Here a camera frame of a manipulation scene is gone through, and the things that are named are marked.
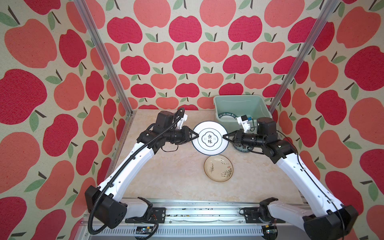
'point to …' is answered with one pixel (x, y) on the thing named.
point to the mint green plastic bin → (254, 106)
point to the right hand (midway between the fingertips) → (226, 136)
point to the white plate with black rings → (210, 142)
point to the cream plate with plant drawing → (218, 168)
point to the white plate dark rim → (227, 116)
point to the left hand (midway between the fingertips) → (200, 137)
